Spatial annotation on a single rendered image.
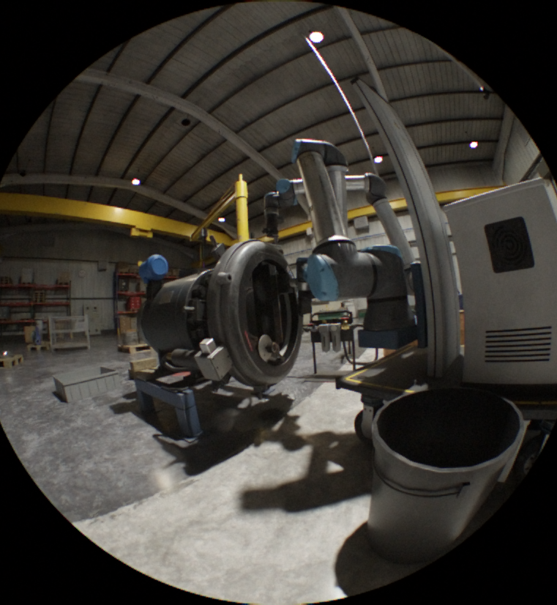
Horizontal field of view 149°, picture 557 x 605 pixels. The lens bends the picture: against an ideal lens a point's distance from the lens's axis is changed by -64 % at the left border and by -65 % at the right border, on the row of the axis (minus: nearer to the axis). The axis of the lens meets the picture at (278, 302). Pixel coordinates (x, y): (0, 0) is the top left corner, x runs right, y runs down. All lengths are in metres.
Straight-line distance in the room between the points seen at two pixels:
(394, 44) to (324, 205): 8.71
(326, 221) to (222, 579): 1.04
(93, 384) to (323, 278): 2.00
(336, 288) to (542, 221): 0.63
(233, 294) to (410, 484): 0.76
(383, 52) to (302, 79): 3.12
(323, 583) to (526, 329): 0.73
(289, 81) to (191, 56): 3.48
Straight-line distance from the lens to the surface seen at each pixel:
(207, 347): 0.74
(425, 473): 0.34
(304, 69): 8.84
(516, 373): 0.67
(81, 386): 2.10
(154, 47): 8.40
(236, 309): 0.80
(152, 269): 1.43
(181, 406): 1.09
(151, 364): 2.54
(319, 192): 0.79
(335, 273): 0.60
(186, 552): 0.71
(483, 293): 0.63
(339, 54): 8.76
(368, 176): 1.31
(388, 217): 1.37
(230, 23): 8.03
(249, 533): 0.71
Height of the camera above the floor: 0.59
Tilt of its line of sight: 3 degrees up
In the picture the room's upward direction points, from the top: 5 degrees counter-clockwise
